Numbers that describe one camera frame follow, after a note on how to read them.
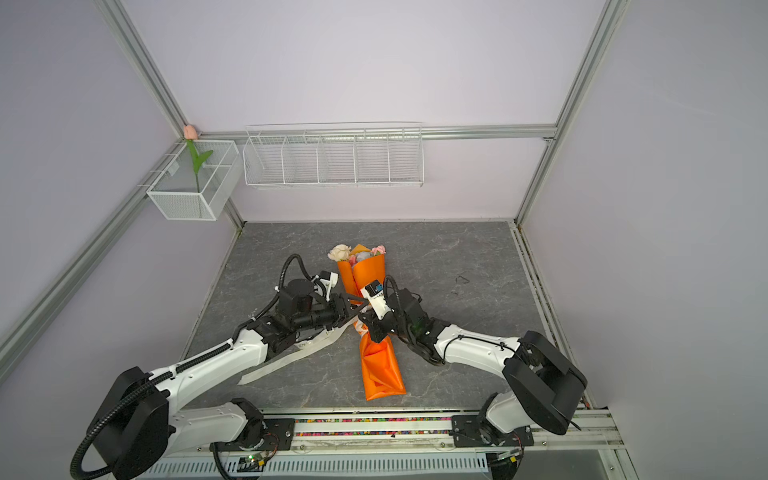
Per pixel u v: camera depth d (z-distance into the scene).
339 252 0.99
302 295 0.63
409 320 0.63
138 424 0.40
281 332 0.61
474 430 0.74
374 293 0.71
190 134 0.89
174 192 0.77
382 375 0.78
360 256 1.05
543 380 0.43
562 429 0.41
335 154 0.97
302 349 0.84
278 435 0.74
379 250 1.03
